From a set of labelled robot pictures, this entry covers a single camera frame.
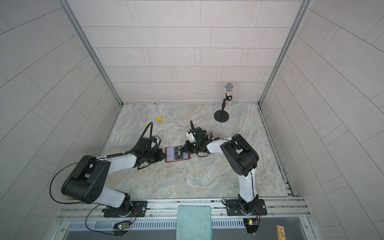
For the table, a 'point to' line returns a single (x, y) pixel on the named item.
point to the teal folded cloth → (194, 223)
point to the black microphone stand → (221, 115)
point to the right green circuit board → (252, 224)
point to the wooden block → (280, 232)
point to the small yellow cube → (159, 118)
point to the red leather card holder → (170, 155)
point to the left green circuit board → (122, 226)
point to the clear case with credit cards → (211, 135)
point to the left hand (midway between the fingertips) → (170, 153)
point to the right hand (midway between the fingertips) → (181, 151)
